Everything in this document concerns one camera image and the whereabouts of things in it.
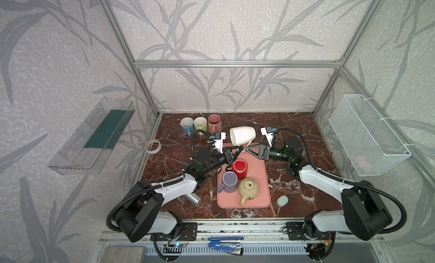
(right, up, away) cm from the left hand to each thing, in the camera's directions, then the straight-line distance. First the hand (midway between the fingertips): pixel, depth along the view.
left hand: (244, 145), depth 74 cm
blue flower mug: (-33, +10, +31) cm, 47 cm away
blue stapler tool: (-4, -42, -5) cm, 42 cm away
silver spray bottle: (-24, -27, +7) cm, 36 cm away
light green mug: (-24, +10, +31) cm, 41 cm away
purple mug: (-6, -18, +7) cm, 21 cm away
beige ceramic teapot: (+2, -21, +5) cm, 21 cm away
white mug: (-1, +4, +1) cm, 4 cm away
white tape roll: (-54, -4, +30) cm, 62 cm away
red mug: (-1, -13, +13) cm, 18 cm away
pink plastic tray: (+9, -16, +17) cm, 25 cm away
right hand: (+1, -1, 0) cm, 2 cm away
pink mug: (-15, +10, +28) cm, 34 cm away
